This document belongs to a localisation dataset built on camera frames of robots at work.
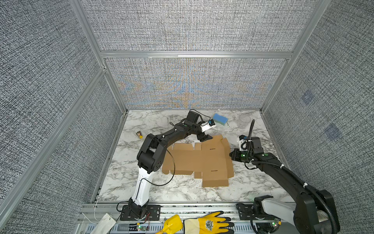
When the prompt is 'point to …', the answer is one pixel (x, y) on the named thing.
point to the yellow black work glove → (212, 223)
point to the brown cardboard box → (210, 160)
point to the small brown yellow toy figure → (139, 133)
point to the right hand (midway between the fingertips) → (230, 153)
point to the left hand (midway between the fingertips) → (209, 131)
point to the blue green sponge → (219, 119)
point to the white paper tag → (104, 224)
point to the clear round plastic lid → (244, 118)
